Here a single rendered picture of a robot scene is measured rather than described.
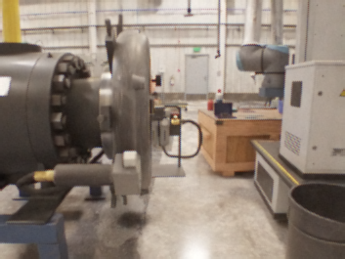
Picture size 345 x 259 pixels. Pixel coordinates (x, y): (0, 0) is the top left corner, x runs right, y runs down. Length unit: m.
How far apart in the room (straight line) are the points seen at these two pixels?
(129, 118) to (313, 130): 0.78
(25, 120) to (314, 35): 1.53
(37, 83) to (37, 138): 0.21
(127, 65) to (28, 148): 0.50
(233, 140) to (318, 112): 0.94
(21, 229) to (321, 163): 1.24
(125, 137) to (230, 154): 1.29
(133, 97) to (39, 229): 0.58
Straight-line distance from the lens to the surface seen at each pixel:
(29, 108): 1.01
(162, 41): 12.07
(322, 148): 1.21
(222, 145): 1.93
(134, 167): 0.78
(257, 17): 1.82
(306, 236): 0.88
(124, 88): 0.82
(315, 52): 1.64
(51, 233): 1.01
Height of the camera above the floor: 0.74
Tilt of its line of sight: 11 degrees down
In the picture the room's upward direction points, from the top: straight up
